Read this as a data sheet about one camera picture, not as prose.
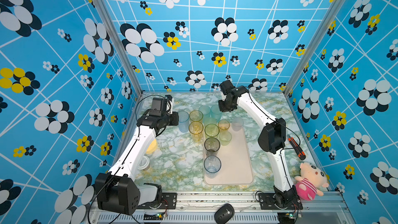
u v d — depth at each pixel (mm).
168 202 735
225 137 937
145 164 785
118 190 387
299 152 886
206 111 1014
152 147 893
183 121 911
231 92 697
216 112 937
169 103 651
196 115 980
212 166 821
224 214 681
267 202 724
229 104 807
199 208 723
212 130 915
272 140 574
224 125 980
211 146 852
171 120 708
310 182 734
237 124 987
